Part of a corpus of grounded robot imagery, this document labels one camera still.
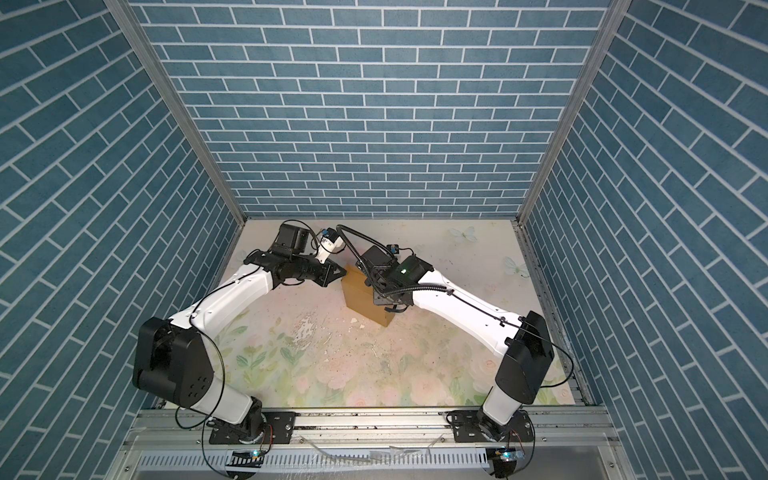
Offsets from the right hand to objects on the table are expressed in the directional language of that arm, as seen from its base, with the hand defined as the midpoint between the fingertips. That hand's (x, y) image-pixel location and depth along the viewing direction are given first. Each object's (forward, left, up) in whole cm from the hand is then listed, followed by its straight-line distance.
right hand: (383, 290), depth 80 cm
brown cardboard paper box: (-1, +6, -3) cm, 7 cm away
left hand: (+6, +12, 0) cm, 13 cm away
